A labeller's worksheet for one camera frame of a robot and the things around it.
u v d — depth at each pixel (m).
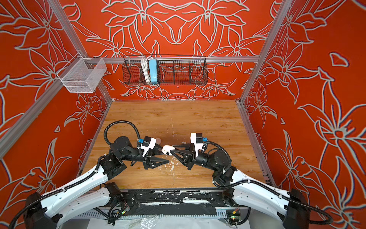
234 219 0.68
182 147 0.57
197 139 0.51
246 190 0.49
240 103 1.22
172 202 0.73
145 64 0.88
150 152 0.55
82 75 0.92
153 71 0.90
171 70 0.98
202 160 0.55
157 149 0.60
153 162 0.55
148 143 0.51
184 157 0.55
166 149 0.56
